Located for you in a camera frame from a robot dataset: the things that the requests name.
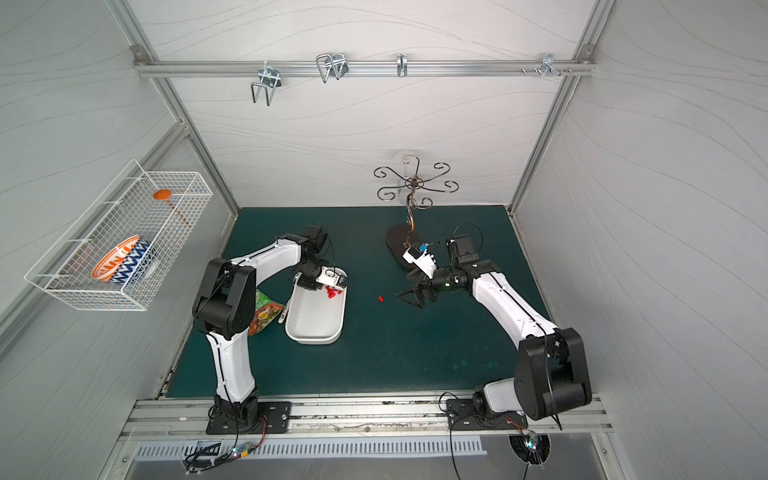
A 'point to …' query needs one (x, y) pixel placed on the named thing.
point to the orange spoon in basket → (165, 195)
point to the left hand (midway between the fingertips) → (320, 276)
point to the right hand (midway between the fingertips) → (407, 284)
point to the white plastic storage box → (316, 316)
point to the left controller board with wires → (191, 463)
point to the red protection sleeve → (381, 299)
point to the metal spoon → (282, 315)
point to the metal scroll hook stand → (401, 237)
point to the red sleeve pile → (331, 291)
